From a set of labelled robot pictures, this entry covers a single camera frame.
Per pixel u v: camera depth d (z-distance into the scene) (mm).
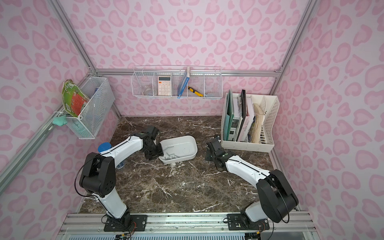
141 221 736
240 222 720
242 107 857
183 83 881
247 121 797
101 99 865
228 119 801
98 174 473
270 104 996
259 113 944
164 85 951
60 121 626
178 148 1014
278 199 425
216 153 666
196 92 977
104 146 806
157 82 947
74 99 742
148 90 954
